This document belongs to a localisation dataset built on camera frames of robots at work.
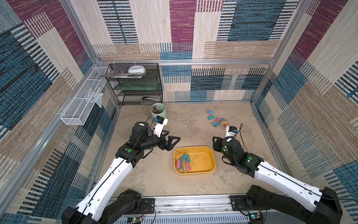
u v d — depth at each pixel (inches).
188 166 33.4
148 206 28.7
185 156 34.0
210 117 43.0
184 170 33.0
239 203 29.1
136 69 35.1
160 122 24.6
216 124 41.4
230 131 26.7
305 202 16.7
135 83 42.3
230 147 22.5
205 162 35.1
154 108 37.0
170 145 24.6
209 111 45.4
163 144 24.6
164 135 29.3
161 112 37.9
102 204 15.7
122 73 36.2
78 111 36.0
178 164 33.1
